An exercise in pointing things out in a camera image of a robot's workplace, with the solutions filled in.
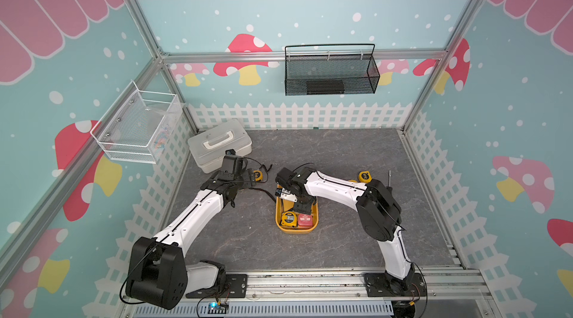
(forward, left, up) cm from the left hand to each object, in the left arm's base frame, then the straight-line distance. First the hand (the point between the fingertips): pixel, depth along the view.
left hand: (243, 179), depth 87 cm
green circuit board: (-41, +5, -15) cm, 44 cm away
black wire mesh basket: (+41, -32, +23) cm, 57 cm away
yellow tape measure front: (-12, -18, -9) cm, 24 cm away
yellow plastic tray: (-5, -15, -12) cm, 20 cm away
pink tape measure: (-12, -24, -10) cm, 29 cm away
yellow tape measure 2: (-6, -14, -6) cm, 16 cm away
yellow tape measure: (+8, -4, -10) cm, 13 cm away
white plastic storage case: (+16, +18, 0) cm, 24 cm away
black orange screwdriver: (+9, -63, -11) cm, 65 cm away
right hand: (-4, -26, -9) cm, 28 cm away
